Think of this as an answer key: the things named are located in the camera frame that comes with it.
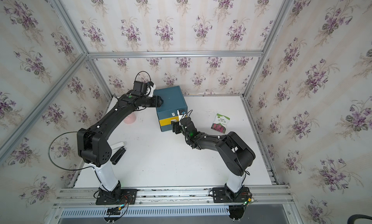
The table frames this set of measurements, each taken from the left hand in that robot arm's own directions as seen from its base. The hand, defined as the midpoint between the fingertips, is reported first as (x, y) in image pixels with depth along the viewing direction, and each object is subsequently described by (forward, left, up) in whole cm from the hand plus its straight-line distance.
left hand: (160, 102), depth 88 cm
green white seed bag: (-2, -41, -19) cm, 45 cm away
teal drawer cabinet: (+1, -8, +1) cm, 8 cm away
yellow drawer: (-9, -5, -7) cm, 12 cm away
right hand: (-7, -11, -9) cm, 16 cm away
